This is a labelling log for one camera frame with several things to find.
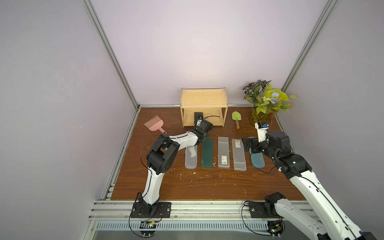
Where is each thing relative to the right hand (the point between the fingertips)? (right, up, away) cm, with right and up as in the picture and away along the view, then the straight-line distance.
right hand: (253, 134), depth 73 cm
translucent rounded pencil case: (-32, -16, +19) cm, 41 cm away
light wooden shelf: (-18, +19, +22) cm, 34 cm away
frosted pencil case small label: (-3, -17, +14) cm, 22 cm away
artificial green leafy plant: (+15, +21, +20) cm, 32 cm away
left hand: (-23, 0, +27) cm, 36 cm away
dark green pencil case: (-22, -14, +19) cm, 32 cm away
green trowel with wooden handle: (+3, +9, +40) cm, 41 cm away
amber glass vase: (+16, +8, +37) cm, 41 cm away
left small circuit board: (-52, -46, -1) cm, 70 cm away
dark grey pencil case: (-29, +11, +37) cm, 48 cm away
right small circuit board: (+10, -45, -3) cm, 46 cm away
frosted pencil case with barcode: (-11, -14, +20) cm, 27 cm away
